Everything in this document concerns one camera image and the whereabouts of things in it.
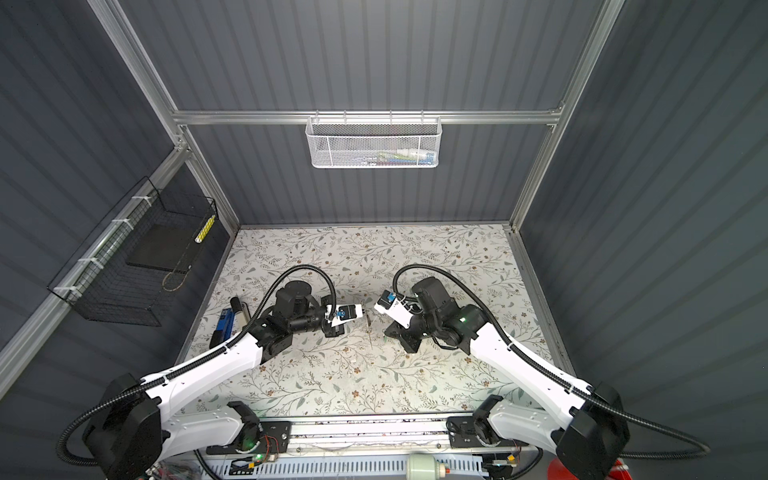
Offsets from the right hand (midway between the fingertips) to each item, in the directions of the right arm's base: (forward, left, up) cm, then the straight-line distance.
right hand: (392, 332), depth 75 cm
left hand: (+7, +8, +2) cm, 11 cm away
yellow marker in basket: (+21, +52, +13) cm, 58 cm away
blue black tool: (+7, +51, -12) cm, 53 cm away
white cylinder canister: (-27, -6, -7) cm, 29 cm away
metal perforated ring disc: (-2, +5, +11) cm, 12 cm away
